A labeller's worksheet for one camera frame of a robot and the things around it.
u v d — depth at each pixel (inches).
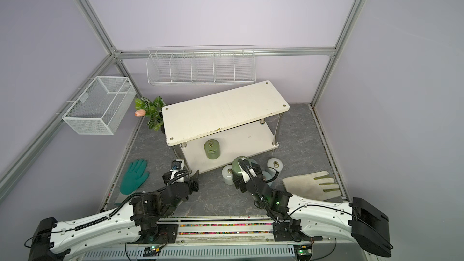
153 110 32.5
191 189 24.0
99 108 33.0
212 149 33.4
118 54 36.9
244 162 26.8
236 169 27.7
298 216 21.2
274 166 33.3
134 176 35.7
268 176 25.8
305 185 34.1
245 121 27.2
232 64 41.5
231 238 29.0
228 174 32.5
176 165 25.4
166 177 27.1
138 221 20.5
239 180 27.0
